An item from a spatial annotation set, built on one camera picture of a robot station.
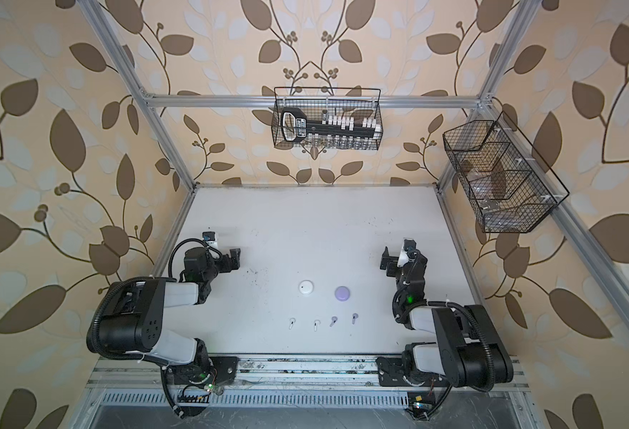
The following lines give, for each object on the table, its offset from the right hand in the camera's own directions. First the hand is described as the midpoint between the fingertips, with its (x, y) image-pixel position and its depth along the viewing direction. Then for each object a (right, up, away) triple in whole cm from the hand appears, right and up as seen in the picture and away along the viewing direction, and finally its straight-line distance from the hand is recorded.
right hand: (402, 250), depth 89 cm
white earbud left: (-37, -21, -6) cm, 43 cm away
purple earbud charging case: (-20, -14, -1) cm, 25 cm away
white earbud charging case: (-33, -12, -1) cm, 35 cm away
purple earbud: (-17, -21, -6) cm, 27 cm away
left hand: (-64, 0, +5) cm, 64 cm away
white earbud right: (-29, -22, -7) cm, 37 cm away
